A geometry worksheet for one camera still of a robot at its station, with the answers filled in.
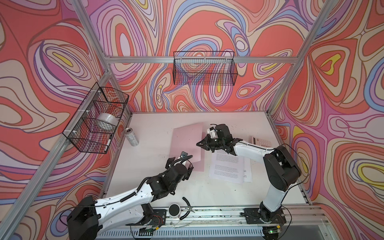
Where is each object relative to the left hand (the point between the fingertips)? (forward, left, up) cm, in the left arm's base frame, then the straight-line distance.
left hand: (184, 161), depth 80 cm
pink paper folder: (+23, +1, -12) cm, 26 cm away
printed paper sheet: (+2, -25, -12) cm, 28 cm away
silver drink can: (+17, +34, -1) cm, 38 cm away
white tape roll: (+11, +37, +20) cm, 44 cm away
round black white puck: (-23, +5, -8) cm, 24 cm away
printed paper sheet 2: (-1, -37, -11) cm, 39 cm away
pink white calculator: (+20, -48, -10) cm, 53 cm away
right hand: (+10, -7, 0) cm, 12 cm away
